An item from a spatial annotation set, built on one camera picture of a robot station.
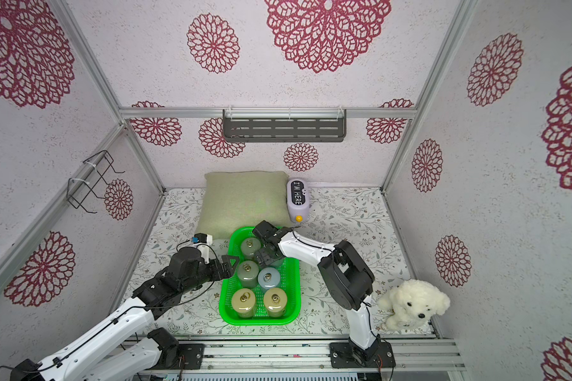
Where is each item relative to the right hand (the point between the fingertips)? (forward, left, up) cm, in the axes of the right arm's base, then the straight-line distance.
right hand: (270, 251), depth 93 cm
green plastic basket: (-7, -8, -4) cm, 11 cm away
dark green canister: (0, +8, +5) cm, 9 cm away
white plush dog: (-23, -42, +13) cm, 50 cm away
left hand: (-11, +12, +12) cm, 20 cm away
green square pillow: (+19, +17, +9) cm, 27 cm away
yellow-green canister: (-21, +7, +5) cm, 23 cm away
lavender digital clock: (+24, -11, +6) cm, 27 cm away
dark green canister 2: (-11, +7, +5) cm, 14 cm away
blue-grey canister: (-13, 0, +5) cm, 14 cm away
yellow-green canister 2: (-20, -3, +5) cm, 21 cm away
